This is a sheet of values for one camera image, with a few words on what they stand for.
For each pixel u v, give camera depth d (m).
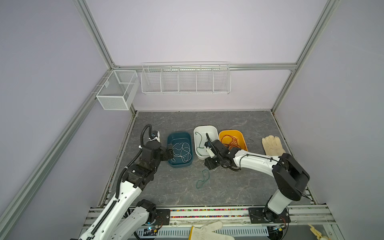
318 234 0.68
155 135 0.63
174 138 1.00
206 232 0.70
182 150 0.96
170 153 0.69
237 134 1.02
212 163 0.79
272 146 0.99
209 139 1.02
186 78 0.99
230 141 1.02
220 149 0.69
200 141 0.99
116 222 0.43
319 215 0.76
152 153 0.53
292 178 0.46
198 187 0.83
